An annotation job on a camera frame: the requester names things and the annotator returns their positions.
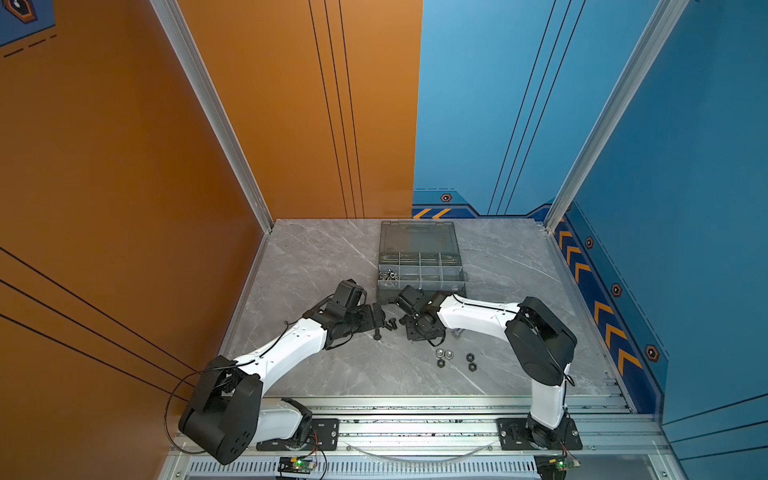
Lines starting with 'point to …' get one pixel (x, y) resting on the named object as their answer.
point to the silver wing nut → (391, 274)
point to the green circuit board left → (292, 464)
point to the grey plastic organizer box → (421, 253)
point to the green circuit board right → (564, 463)
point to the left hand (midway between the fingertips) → (374, 316)
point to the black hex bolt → (377, 335)
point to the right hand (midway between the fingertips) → (412, 336)
